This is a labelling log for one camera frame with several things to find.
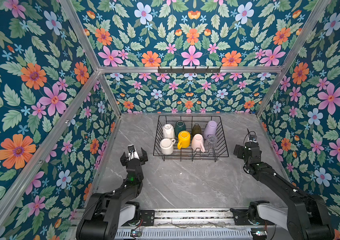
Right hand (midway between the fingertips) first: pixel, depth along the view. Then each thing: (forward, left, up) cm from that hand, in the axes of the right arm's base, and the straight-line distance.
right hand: (245, 147), depth 88 cm
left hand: (-2, +66, +4) cm, 66 cm away
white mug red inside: (+2, +47, 0) cm, 47 cm away
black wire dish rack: (+7, +33, +2) cm, 33 cm away
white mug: (+12, +47, +1) cm, 48 cm away
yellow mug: (+6, +37, 0) cm, 37 cm away
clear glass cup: (+5, +20, -2) cm, 21 cm away
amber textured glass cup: (+17, +28, -4) cm, 33 cm away
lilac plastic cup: (+12, +19, +2) cm, 23 cm away
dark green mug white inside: (+15, +39, +3) cm, 42 cm away
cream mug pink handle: (+3, +28, 0) cm, 28 cm away
